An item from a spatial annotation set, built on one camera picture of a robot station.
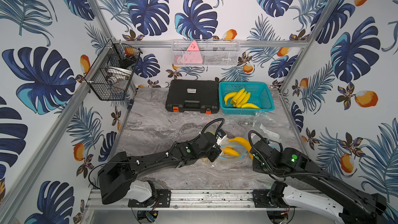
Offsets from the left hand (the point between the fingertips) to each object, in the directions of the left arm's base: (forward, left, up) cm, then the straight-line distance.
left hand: (220, 144), depth 77 cm
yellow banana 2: (+45, -8, -11) cm, 47 cm away
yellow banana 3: (+43, -13, -10) cm, 46 cm away
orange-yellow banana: (+2, -7, -10) cm, 12 cm away
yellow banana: (+33, -21, -8) cm, 40 cm away
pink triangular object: (+45, +18, +21) cm, 53 cm away
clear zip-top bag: (+22, -33, -13) cm, 42 cm away
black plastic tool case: (+39, +18, -7) cm, 43 cm away
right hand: (-8, -16, -1) cm, 18 cm away
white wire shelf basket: (+49, +2, +21) cm, 54 cm away
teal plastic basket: (+47, -32, -11) cm, 58 cm away
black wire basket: (+27, +60, +18) cm, 68 cm away
